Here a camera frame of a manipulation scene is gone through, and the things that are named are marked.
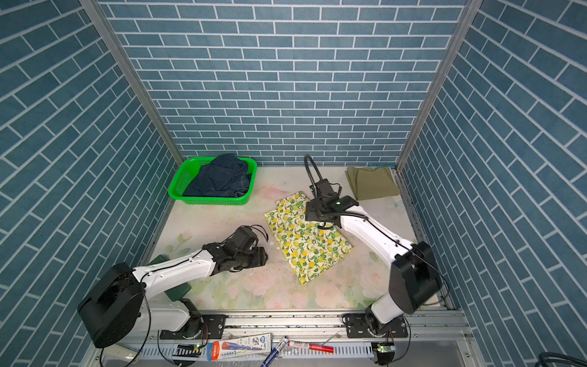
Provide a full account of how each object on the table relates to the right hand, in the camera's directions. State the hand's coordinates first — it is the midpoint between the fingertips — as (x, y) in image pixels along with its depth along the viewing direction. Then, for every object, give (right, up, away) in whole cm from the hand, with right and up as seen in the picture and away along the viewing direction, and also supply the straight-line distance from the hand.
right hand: (315, 212), depth 86 cm
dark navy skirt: (-42, +15, +23) cm, 50 cm away
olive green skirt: (+29, +12, +30) cm, 43 cm away
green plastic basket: (-62, +19, +26) cm, 70 cm away
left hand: (-18, -19, 0) cm, 26 cm away
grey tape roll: (-59, -39, -19) cm, 74 cm away
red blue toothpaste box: (-25, -40, -17) cm, 49 cm away
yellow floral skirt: (-3, -15, +5) cm, 16 cm away
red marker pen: (+3, -40, -16) cm, 44 cm away
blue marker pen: (-13, -40, -17) cm, 46 cm away
